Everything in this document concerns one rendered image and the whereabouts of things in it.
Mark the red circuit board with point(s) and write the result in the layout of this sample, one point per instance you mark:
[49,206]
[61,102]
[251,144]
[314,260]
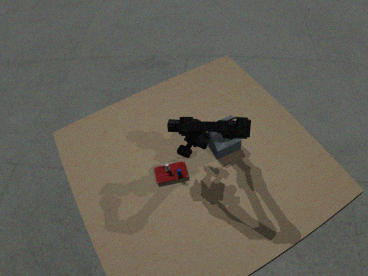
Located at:
[170,172]

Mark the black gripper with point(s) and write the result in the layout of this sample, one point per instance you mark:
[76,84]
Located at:
[186,151]

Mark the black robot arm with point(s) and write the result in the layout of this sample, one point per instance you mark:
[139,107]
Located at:
[230,129]

